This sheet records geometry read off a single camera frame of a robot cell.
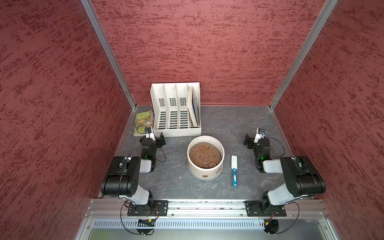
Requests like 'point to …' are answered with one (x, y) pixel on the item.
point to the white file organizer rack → (170, 110)
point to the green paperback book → (142, 120)
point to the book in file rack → (193, 106)
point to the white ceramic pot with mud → (205, 156)
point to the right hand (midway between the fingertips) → (253, 136)
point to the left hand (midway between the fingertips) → (155, 135)
